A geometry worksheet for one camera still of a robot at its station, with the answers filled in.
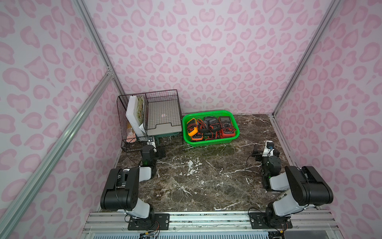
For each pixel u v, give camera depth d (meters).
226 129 0.98
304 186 0.46
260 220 0.72
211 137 0.98
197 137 0.98
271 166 0.68
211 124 0.98
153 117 1.04
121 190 0.45
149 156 0.72
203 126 0.95
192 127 0.93
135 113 0.90
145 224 0.67
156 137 0.95
